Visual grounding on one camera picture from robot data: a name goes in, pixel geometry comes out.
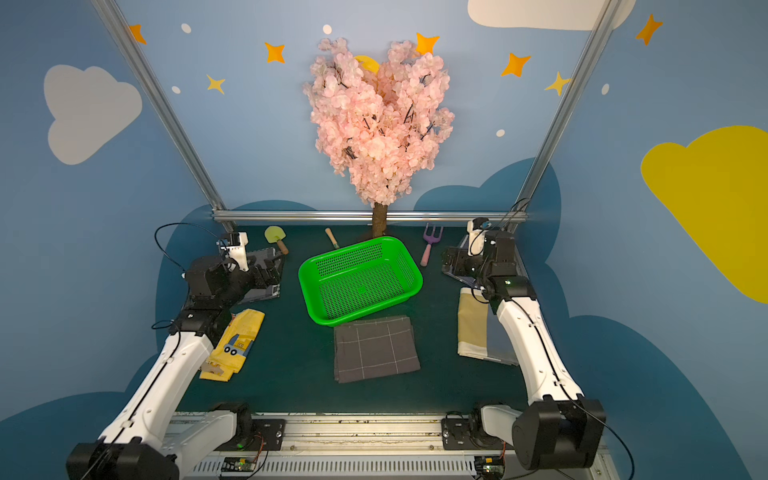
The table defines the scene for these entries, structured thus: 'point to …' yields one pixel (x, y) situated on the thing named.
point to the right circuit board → (490, 466)
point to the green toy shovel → (275, 234)
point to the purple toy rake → (430, 239)
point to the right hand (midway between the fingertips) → (461, 248)
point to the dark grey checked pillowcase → (374, 349)
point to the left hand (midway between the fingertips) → (268, 252)
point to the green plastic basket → (348, 283)
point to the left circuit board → (239, 464)
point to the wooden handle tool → (331, 237)
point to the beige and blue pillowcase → (482, 334)
